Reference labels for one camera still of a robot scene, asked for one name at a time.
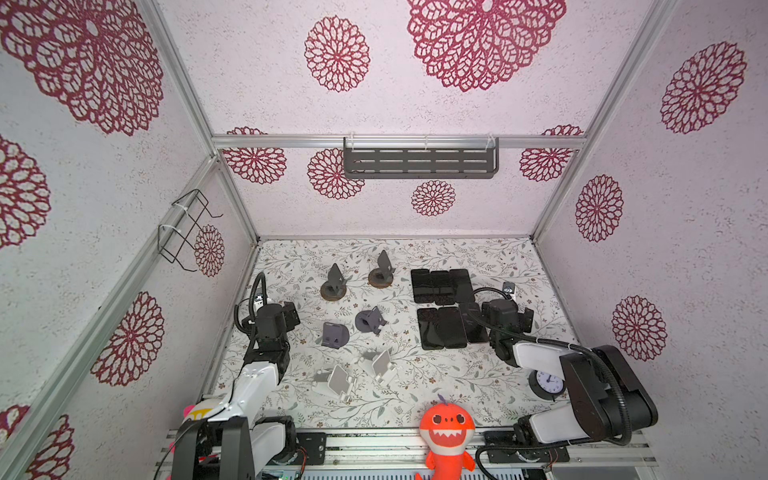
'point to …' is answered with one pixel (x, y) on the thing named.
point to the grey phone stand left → (334, 335)
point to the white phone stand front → (335, 383)
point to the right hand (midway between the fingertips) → (510, 303)
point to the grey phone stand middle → (368, 321)
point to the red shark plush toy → (447, 430)
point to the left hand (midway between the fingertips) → (270, 314)
